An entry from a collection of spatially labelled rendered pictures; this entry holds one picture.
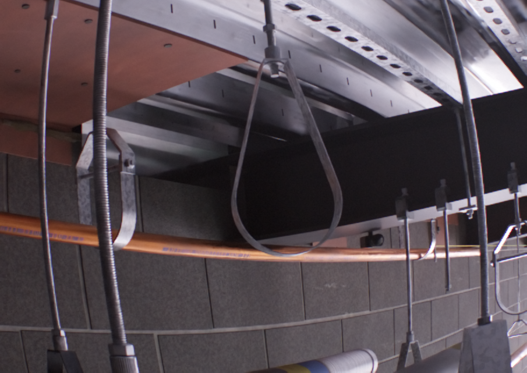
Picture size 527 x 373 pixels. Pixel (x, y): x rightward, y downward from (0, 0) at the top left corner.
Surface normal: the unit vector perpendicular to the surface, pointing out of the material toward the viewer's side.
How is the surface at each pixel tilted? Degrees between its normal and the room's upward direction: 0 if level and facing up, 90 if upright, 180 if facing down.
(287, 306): 90
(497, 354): 57
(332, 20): 180
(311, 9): 180
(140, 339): 90
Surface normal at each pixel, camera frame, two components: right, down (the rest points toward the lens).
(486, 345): -0.14, -0.69
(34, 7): 0.09, 0.97
